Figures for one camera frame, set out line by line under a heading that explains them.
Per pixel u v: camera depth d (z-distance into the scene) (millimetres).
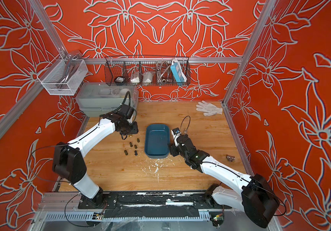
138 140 956
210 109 1137
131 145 936
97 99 1034
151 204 728
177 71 873
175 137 685
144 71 1005
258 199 400
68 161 445
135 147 928
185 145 600
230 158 858
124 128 715
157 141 949
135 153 899
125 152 892
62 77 832
